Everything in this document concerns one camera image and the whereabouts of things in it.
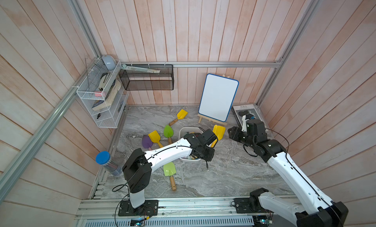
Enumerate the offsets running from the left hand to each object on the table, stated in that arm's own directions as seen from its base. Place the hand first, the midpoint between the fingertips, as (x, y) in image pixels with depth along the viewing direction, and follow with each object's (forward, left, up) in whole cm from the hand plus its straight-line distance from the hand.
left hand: (208, 159), depth 79 cm
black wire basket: (+56, +48, +11) cm, 75 cm away
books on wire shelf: (+29, +55, +21) cm, 66 cm away
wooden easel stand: (+31, -5, -4) cm, 32 cm away
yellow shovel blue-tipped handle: (+21, +34, -11) cm, 41 cm away
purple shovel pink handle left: (+17, +39, -12) cm, 45 cm away
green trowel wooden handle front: (-2, +22, -12) cm, 25 cm away
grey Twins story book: (+45, -32, -8) cm, 55 cm away
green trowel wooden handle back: (+25, +25, -12) cm, 38 cm away
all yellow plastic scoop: (+15, -7, +6) cm, 17 cm away
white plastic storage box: (+22, +15, -7) cm, 28 cm away
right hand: (+12, -12, +11) cm, 20 cm away
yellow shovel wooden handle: (+42, +16, -11) cm, 46 cm away
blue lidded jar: (-3, +53, +8) cm, 54 cm away
